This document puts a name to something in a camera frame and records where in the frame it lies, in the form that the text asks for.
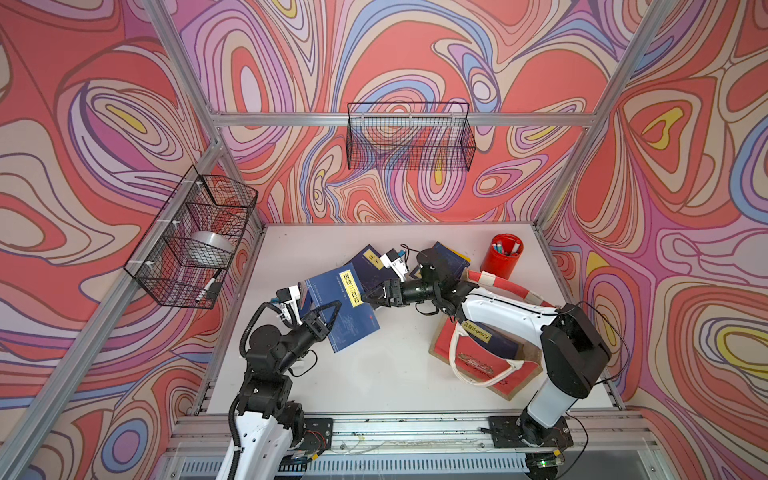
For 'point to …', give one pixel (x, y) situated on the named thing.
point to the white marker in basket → (208, 285)
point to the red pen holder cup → (502, 255)
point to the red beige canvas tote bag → (509, 379)
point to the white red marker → (515, 248)
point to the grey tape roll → (209, 248)
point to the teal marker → (499, 247)
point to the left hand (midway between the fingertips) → (343, 309)
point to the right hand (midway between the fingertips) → (370, 307)
